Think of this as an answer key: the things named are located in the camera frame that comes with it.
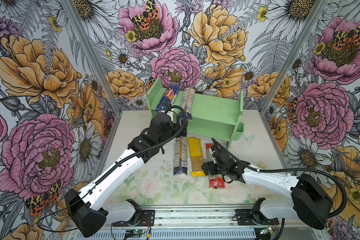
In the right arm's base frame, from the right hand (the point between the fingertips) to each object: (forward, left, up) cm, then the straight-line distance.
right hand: (210, 170), depth 86 cm
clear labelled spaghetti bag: (+11, +17, -2) cm, 20 cm away
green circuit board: (-27, +39, -5) cm, 48 cm away
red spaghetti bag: (-6, -2, -2) cm, 6 cm away
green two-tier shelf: (+20, -3, +23) cm, 31 cm away
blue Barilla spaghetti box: (+32, +23, +28) cm, 48 cm away
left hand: (+11, +17, +27) cm, 34 cm away
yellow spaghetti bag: (+17, +7, -2) cm, 19 cm away
